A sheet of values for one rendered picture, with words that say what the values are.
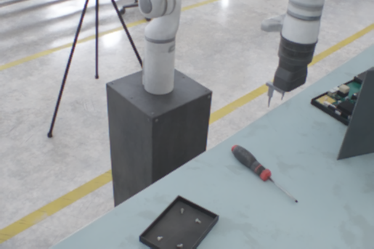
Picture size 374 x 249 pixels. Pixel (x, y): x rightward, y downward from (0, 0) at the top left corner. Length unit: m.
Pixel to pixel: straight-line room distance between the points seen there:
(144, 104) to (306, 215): 0.65
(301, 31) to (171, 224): 0.44
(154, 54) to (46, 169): 1.28
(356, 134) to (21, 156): 1.93
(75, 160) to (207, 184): 1.64
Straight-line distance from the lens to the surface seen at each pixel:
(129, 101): 1.24
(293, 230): 0.71
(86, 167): 2.29
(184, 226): 0.68
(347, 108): 1.00
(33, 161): 2.39
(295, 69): 0.88
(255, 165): 0.78
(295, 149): 0.87
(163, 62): 1.21
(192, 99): 1.25
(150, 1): 1.13
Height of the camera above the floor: 1.53
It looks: 35 degrees down
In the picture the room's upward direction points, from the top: 4 degrees clockwise
